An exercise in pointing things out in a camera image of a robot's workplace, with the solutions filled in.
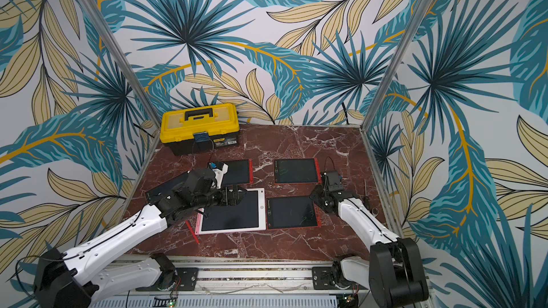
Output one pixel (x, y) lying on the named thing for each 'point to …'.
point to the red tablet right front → (291, 212)
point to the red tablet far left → (158, 190)
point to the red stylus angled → (190, 229)
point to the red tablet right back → (297, 171)
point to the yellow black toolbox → (200, 128)
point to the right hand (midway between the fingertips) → (315, 195)
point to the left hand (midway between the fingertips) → (236, 195)
